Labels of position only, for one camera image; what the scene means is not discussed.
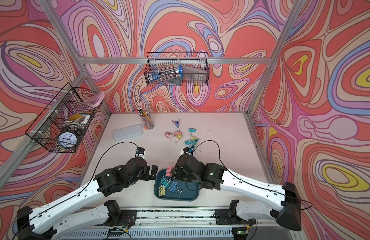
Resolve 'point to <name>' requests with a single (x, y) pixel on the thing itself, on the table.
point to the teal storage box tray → (167, 189)
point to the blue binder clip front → (173, 187)
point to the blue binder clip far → (177, 123)
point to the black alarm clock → (68, 138)
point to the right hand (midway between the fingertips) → (171, 176)
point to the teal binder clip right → (191, 130)
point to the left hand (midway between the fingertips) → (153, 168)
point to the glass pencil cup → (146, 117)
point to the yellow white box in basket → (82, 117)
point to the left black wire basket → (61, 127)
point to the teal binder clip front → (165, 182)
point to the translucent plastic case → (128, 132)
